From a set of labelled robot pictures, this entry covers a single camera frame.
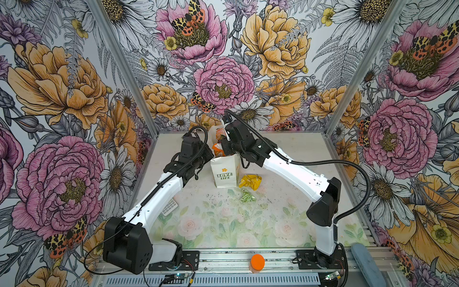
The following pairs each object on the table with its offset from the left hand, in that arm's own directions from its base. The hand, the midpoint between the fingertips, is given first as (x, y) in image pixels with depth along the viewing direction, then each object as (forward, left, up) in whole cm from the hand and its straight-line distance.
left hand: (212, 155), depth 83 cm
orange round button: (-40, -18, -14) cm, 46 cm away
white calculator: (-15, +21, -21) cm, 34 cm away
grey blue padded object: (-45, -62, -18) cm, 79 cm away
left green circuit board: (-43, +12, -22) cm, 50 cm away
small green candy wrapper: (-12, -16, -18) cm, 27 cm away
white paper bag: (-4, -6, -6) cm, 9 cm away
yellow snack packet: (-6, -19, -13) cm, 24 cm away
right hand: (+1, -7, +7) cm, 10 cm away
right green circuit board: (-44, -49, -21) cm, 69 cm away
